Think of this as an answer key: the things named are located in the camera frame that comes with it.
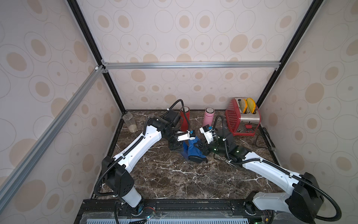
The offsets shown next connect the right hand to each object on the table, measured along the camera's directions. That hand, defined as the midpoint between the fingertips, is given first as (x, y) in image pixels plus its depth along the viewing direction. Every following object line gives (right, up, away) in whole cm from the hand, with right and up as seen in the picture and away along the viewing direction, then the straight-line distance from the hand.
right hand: (193, 147), depth 75 cm
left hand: (-5, +2, +1) cm, 6 cm away
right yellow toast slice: (+42, +25, +19) cm, 52 cm away
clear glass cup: (-43, +13, +22) cm, 50 cm away
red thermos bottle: (-5, +12, +27) cm, 30 cm away
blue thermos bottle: (-4, +1, +3) cm, 5 cm away
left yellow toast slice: (+36, +26, +22) cm, 49 cm away
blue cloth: (-1, -3, -2) cm, 4 cm away
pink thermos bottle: (+11, +17, +14) cm, 25 cm away
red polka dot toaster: (+35, +12, +19) cm, 41 cm away
